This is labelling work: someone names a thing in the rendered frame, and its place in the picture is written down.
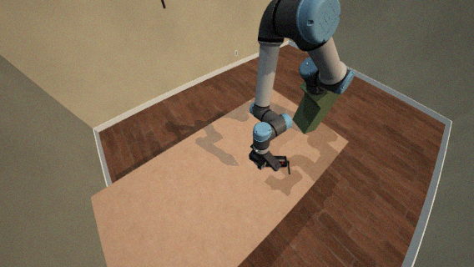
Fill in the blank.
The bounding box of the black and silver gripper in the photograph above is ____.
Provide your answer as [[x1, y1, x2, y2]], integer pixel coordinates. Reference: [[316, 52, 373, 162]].
[[249, 144, 268, 170]]

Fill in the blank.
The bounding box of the black power strip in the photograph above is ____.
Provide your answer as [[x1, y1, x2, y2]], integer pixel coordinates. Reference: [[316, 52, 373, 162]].
[[265, 156, 290, 174]]

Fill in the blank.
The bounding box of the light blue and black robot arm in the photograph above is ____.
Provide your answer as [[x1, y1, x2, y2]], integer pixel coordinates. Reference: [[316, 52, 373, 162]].
[[250, 0, 355, 172]]

